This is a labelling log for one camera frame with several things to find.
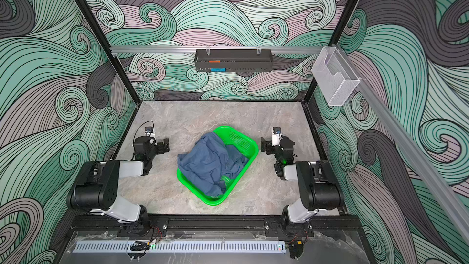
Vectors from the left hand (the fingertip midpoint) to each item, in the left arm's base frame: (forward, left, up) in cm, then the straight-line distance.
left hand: (158, 138), depth 95 cm
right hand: (0, -62, +2) cm, 62 cm away
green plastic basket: (+2, -39, -1) cm, 39 cm away
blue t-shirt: (-14, -29, +1) cm, 32 cm away
